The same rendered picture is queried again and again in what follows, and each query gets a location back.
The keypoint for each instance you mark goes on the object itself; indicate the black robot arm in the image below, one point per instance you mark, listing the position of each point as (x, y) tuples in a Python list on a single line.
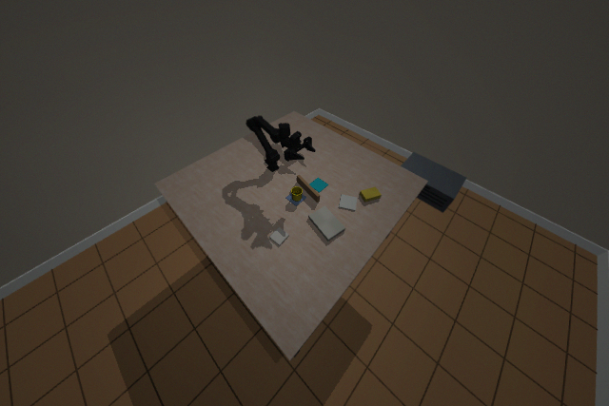
[(276, 135)]

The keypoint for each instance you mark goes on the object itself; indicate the brown flat bar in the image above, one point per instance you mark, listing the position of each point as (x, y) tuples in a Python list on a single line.
[(308, 189)]

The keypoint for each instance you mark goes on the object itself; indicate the olive yellow cup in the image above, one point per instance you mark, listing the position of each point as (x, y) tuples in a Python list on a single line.
[(298, 191)]

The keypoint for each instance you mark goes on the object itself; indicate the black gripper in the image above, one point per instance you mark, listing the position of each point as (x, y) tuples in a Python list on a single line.
[(291, 153)]

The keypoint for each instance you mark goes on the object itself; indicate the olive yellow flat block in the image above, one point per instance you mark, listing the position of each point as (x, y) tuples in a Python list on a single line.
[(370, 194)]

